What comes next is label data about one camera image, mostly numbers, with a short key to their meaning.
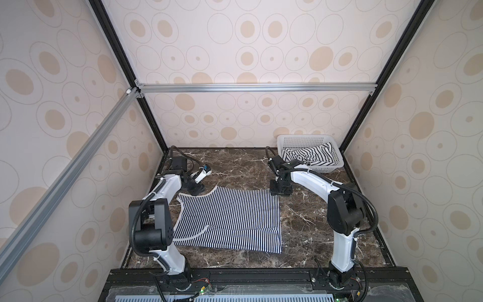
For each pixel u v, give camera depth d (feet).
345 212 1.67
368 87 3.02
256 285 2.39
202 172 2.69
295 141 3.83
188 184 2.55
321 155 3.70
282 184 2.53
